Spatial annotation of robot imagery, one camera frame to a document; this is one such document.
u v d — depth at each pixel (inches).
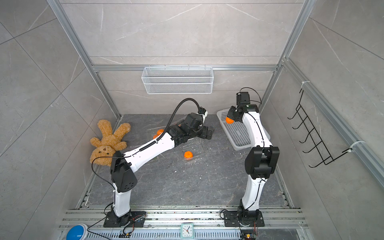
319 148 25.3
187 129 23.8
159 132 40.8
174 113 23.3
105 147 34.7
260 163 20.1
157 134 41.1
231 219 28.7
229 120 36.0
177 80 39.5
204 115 28.1
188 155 36.8
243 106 25.0
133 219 28.6
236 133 42.4
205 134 28.0
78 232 27.2
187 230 27.1
